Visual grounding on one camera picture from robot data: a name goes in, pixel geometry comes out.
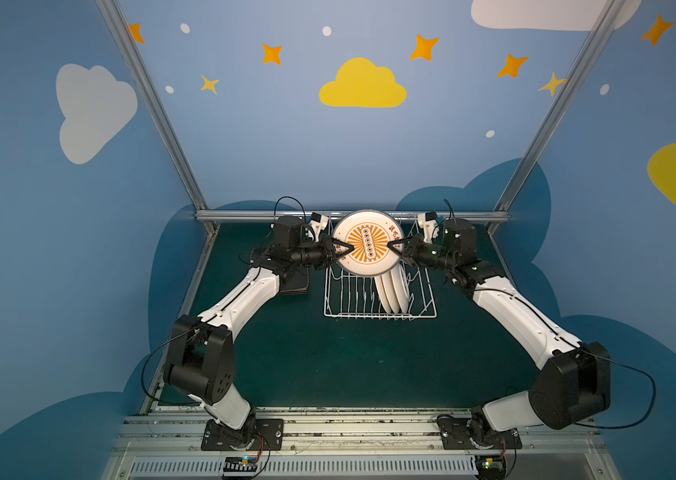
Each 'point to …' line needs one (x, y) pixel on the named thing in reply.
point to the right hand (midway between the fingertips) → (390, 241)
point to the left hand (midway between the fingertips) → (353, 246)
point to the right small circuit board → (491, 466)
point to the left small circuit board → (240, 464)
